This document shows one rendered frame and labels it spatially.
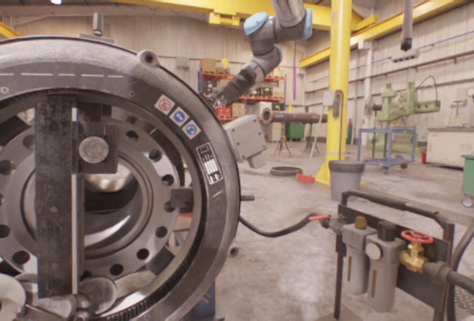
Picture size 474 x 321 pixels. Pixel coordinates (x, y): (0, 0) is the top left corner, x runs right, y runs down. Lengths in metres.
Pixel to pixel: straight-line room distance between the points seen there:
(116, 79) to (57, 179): 0.23
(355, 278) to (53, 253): 0.86
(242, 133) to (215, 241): 0.29
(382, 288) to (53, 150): 0.92
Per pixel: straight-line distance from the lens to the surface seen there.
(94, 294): 0.75
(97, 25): 0.77
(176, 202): 0.75
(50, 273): 0.66
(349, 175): 3.07
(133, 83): 0.60
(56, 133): 0.59
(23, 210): 0.79
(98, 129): 0.53
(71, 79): 0.61
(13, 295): 0.70
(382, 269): 0.92
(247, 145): 0.69
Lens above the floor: 0.79
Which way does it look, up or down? 7 degrees down
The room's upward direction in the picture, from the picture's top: straight up
